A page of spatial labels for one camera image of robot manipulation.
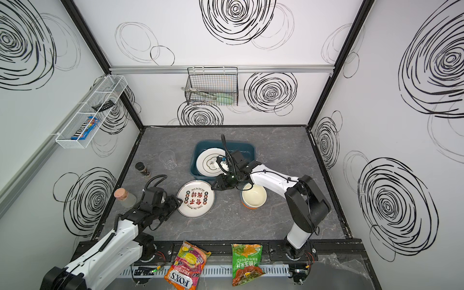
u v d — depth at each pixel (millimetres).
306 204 453
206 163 993
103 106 763
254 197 833
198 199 886
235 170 694
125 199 807
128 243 551
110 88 913
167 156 1020
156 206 669
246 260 677
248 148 1024
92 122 710
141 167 895
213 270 706
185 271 668
